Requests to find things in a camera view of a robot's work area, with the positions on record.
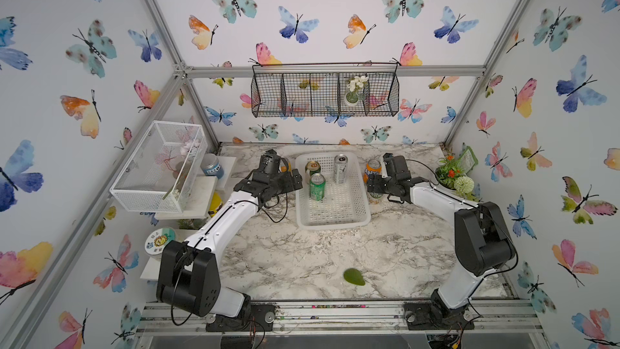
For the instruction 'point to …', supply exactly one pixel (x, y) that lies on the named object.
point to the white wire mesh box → (160, 177)
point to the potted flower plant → (451, 174)
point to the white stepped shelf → (195, 210)
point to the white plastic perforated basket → (345, 205)
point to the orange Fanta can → (372, 167)
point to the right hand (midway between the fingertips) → (377, 179)
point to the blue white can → (211, 166)
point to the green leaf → (353, 275)
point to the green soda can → (317, 185)
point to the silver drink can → (340, 168)
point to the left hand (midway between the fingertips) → (294, 177)
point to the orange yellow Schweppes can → (284, 168)
